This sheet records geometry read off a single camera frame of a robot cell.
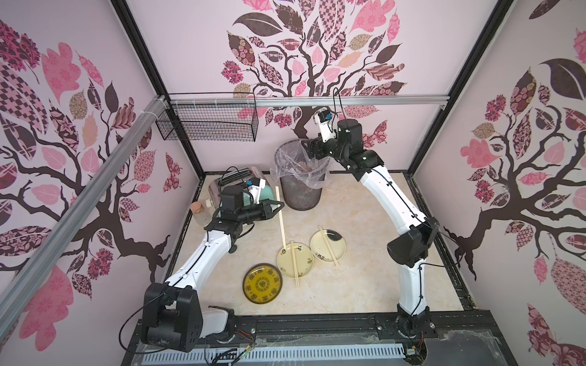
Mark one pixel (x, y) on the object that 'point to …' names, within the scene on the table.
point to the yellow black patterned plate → (262, 283)
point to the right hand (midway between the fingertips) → (312, 134)
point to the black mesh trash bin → (300, 196)
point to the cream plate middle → (304, 261)
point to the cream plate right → (320, 248)
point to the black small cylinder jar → (233, 248)
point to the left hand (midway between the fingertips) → (284, 208)
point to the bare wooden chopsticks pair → (333, 255)
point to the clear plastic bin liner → (293, 161)
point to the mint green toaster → (239, 178)
